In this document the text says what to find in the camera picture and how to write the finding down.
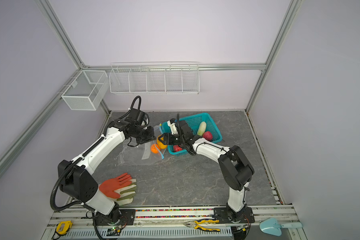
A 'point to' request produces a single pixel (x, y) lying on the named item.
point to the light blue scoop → (270, 226)
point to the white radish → (202, 127)
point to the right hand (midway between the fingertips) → (161, 139)
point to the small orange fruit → (155, 148)
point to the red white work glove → (122, 188)
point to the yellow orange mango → (160, 144)
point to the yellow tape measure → (63, 227)
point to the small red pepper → (176, 148)
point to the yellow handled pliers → (194, 223)
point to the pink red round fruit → (208, 136)
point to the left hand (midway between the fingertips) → (156, 139)
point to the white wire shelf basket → (159, 78)
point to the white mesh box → (86, 91)
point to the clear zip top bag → (141, 154)
